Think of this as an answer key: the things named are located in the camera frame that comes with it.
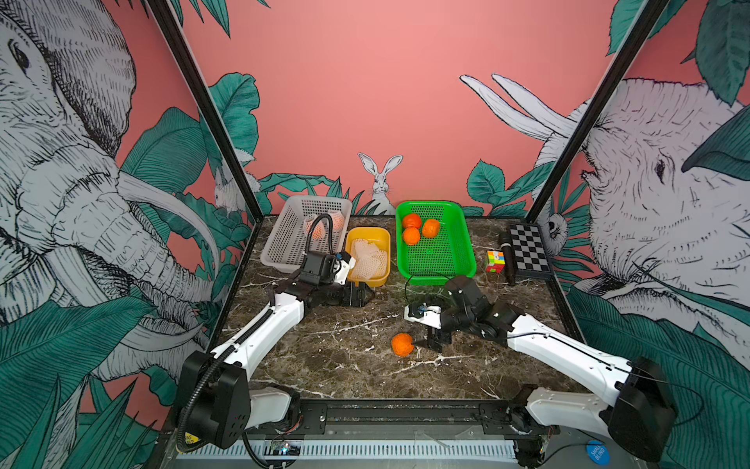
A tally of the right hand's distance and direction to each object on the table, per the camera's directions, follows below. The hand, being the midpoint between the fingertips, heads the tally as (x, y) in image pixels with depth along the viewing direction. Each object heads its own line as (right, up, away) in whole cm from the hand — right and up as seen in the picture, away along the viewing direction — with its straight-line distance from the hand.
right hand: (414, 317), depth 77 cm
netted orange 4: (-3, -9, +4) cm, 11 cm away
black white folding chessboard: (+45, +13, +27) cm, 54 cm away
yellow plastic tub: (-10, +23, +33) cm, 42 cm away
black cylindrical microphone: (+39, +21, +33) cm, 55 cm away
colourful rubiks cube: (+31, +13, +24) cm, 41 cm away
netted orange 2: (+2, +23, +30) cm, 38 cm away
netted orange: (+10, +26, +33) cm, 43 cm away
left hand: (-14, +6, +5) cm, 16 cm away
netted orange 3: (-26, +29, +33) cm, 51 cm away
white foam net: (-13, +14, +20) cm, 28 cm away
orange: (+2, +29, +34) cm, 44 cm away
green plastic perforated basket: (+11, +20, +34) cm, 41 cm away
